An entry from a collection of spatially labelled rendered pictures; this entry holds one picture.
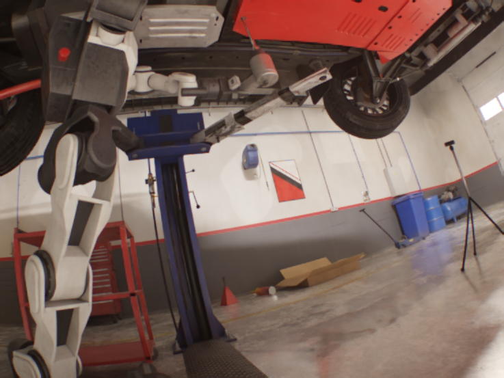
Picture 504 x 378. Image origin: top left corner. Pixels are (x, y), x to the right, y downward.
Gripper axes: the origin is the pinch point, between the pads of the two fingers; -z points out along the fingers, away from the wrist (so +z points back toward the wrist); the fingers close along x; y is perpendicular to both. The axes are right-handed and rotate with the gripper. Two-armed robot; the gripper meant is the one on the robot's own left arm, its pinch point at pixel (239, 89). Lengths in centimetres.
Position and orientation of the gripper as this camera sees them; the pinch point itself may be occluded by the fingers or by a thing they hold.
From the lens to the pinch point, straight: 118.1
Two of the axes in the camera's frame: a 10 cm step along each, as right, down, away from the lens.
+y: 3.7, -3.3, -8.7
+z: -8.9, 1.3, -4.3
